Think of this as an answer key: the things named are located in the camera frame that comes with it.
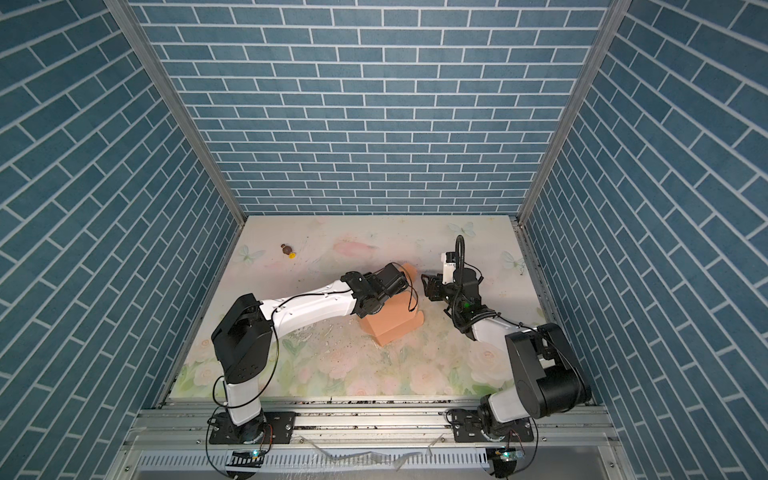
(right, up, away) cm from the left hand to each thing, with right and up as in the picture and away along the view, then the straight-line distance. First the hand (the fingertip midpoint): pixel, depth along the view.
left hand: (365, 286), depth 89 cm
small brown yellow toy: (-31, +10, +20) cm, 38 cm away
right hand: (+19, +4, +2) cm, 20 cm away
